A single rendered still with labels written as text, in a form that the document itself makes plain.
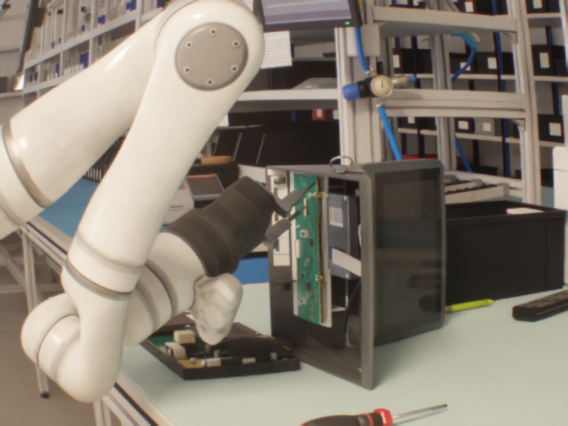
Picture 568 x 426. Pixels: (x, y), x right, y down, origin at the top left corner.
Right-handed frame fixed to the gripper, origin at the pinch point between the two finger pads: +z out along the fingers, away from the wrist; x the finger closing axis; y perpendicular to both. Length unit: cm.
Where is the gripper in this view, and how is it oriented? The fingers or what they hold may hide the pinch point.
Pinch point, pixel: (309, 195)
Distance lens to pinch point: 124.7
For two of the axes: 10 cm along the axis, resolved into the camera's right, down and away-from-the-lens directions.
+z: 6.0, -4.7, 6.4
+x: -2.6, 6.4, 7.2
